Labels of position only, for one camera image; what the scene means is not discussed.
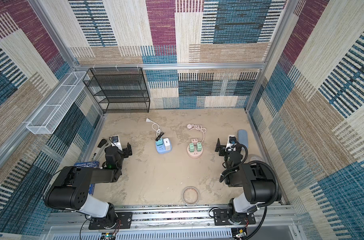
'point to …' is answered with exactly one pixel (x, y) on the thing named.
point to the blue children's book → (94, 164)
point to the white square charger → (166, 142)
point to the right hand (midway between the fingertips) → (227, 140)
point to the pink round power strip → (196, 154)
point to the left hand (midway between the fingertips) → (120, 142)
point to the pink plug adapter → (194, 141)
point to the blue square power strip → (161, 149)
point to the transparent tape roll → (255, 157)
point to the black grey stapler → (101, 147)
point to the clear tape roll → (190, 195)
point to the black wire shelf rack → (119, 89)
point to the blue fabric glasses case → (242, 138)
